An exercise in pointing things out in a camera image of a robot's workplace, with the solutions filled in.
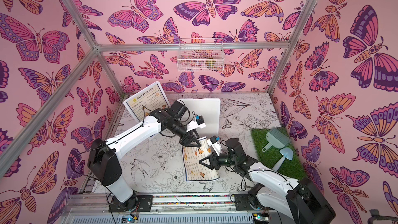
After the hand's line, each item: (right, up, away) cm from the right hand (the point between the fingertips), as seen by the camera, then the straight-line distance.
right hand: (203, 159), depth 77 cm
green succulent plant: (+4, +53, +18) cm, 56 cm away
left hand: (-1, +10, -2) cm, 10 cm away
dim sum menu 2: (-5, -6, +1) cm, 8 cm away
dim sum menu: (-33, +28, +9) cm, 44 cm away
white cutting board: (-38, +31, +3) cm, 49 cm away
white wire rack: (-1, +59, +19) cm, 62 cm away
